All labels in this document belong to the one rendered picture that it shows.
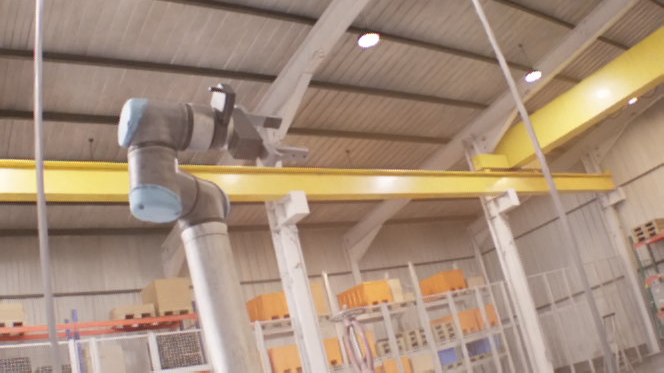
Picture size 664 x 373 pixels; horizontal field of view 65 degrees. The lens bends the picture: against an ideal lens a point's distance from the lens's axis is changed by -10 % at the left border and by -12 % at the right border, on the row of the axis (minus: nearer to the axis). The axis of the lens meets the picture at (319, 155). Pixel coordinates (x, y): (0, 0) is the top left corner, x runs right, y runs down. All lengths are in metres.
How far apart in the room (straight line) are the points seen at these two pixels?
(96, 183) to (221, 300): 7.96
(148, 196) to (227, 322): 0.26
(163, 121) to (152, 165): 0.09
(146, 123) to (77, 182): 7.87
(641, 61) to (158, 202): 12.59
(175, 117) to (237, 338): 0.41
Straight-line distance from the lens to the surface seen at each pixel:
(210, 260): 1.07
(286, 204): 10.29
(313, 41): 9.90
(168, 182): 1.01
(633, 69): 13.27
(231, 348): 1.04
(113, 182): 9.04
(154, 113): 1.05
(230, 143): 1.12
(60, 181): 8.86
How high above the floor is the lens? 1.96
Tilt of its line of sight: 22 degrees up
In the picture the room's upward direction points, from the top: 14 degrees counter-clockwise
